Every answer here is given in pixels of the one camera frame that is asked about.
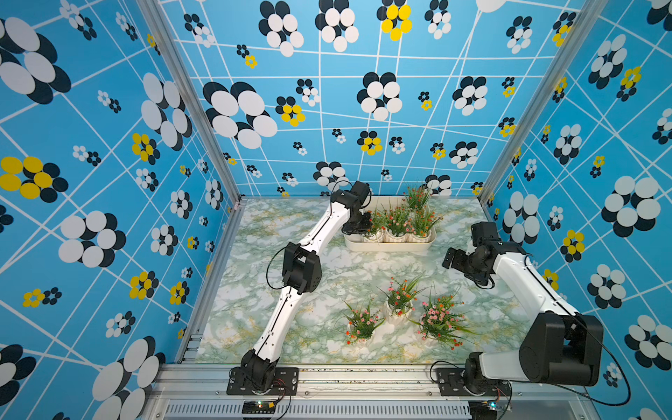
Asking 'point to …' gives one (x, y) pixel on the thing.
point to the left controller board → (258, 406)
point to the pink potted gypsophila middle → (401, 297)
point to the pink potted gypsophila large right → (439, 321)
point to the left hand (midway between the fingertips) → (370, 228)
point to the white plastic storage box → (356, 241)
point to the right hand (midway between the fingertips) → (460, 267)
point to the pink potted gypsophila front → (362, 323)
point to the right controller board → (486, 409)
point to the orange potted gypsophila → (423, 223)
